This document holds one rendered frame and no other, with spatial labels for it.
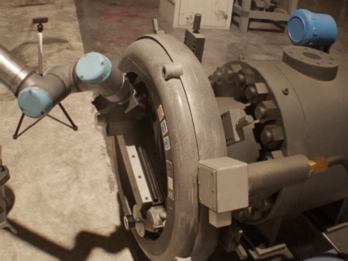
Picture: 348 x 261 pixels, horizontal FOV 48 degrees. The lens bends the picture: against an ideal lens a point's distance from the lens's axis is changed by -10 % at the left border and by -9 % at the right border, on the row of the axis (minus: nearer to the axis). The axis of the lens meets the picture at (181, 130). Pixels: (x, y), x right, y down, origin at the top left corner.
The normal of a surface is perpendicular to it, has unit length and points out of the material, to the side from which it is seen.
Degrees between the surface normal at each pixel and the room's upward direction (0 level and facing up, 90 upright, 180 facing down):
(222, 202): 67
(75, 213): 0
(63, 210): 0
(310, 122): 50
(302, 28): 90
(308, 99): 35
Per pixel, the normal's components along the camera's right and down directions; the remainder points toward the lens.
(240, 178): 0.40, 0.11
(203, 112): 0.33, -0.29
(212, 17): 0.28, 0.49
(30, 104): -0.18, 0.49
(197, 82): 0.26, -0.51
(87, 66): -0.25, -0.30
